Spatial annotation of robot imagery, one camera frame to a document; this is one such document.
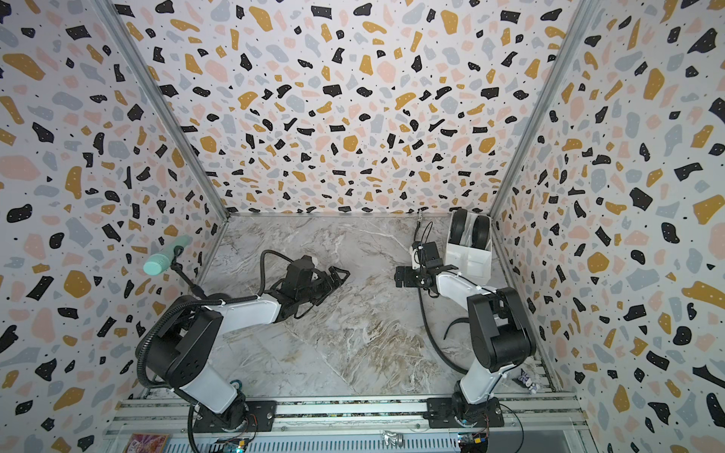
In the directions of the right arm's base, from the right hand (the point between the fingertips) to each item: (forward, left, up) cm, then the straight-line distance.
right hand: (412, 274), depth 96 cm
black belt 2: (+20, -18, +4) cm, 27 cm away
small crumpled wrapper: (-32, -31, -5) cm, 45 cm away
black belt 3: (-18, -10, -5) cm, 21 cm away
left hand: (-5, +20, +4) cm, 22 cm away
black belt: (+18, -26, +2) cm, 32 cm away
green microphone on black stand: (-17, +61, +28) cm, 69 cm away
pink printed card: (-49, +66, -2) cm, 82 cm away
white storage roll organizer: (+9, -24, -5) cm, 26 cm away
